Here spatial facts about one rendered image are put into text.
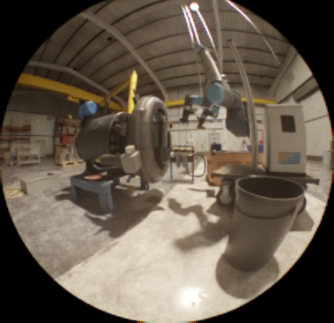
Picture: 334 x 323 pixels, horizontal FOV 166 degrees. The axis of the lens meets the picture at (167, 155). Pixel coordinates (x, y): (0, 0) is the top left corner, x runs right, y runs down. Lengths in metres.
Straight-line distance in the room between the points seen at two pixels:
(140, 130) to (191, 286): 0.82
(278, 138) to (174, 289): 1.02
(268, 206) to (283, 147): 0.65
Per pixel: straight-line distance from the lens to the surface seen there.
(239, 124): 0.90
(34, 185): 1.87
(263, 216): 0.40
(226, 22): 9.30
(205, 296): 0.53
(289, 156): 0.98
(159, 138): 1.07
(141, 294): 0.53
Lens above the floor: 0.50
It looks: 3 degrees down
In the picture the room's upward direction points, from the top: straight up
